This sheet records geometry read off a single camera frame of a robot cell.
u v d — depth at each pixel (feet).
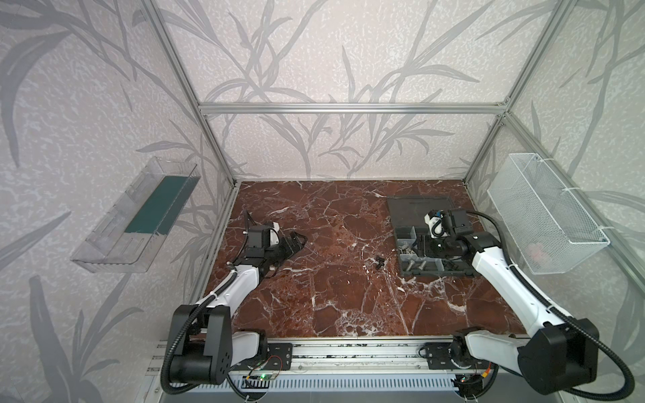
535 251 2.43
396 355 2.47
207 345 1.35
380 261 3.06
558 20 2.37
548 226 2.09
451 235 2.06
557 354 1.28
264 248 2.27
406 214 3.77
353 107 3.08
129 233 2.11
